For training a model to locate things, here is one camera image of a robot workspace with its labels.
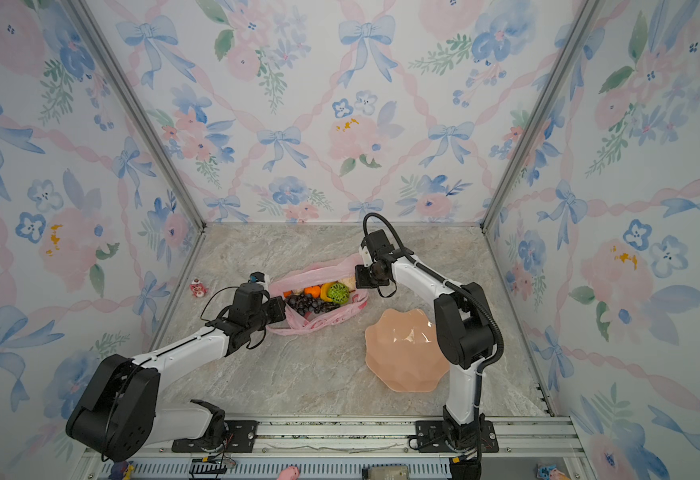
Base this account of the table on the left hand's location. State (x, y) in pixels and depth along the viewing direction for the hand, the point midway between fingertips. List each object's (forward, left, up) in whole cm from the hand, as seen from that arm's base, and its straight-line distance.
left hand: (288, 300), depth 89 cm
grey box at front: (-41, -28, -4) cm, 50 cm away
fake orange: (+6, -6, -4) cm, 10 cm away
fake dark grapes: (+1, -5, -4) cm, 6 cm away
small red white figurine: (+7, +31, -5) cm, 33 cm away
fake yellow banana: (+6, -10, -5) cm, 13 cm away
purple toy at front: (-42, +31, -3) cm, 52 cm away
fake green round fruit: (+4, -15, -3) cm, 16 cm away
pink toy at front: (-42, -6, -6) cm, 42 cm away
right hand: (+8, -21, 0) cm, 23 cm away
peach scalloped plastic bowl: (-11, -35, -12) cm, 39 cm away
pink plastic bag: (+7, -13, +4) cm, 16 cm away
